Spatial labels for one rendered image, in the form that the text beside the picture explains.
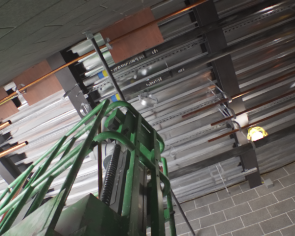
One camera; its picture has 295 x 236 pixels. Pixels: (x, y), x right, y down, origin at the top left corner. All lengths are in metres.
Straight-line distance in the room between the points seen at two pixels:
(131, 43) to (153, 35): 0.29
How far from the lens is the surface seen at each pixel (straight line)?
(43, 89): 3.16
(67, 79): 2.76
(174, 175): 2.46
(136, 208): 0.86
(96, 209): 0.76
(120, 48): 2.74
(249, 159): 3.45
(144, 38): 2.71
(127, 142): 1.14
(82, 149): 0.95
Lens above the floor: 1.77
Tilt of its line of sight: 66 degrees up
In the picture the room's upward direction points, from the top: straight up
